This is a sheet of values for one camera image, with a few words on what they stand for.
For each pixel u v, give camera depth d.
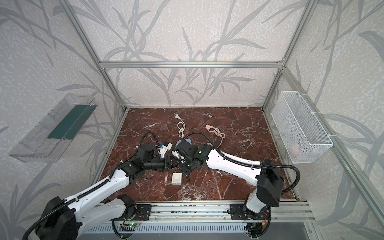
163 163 0.68
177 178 0.82
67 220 0.39
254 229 0.75
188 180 0.82
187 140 1.00
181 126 1.08
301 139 0.61
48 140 0.65
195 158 0.56
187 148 0.58
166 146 0.74
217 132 1.02
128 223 0.71
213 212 0.75
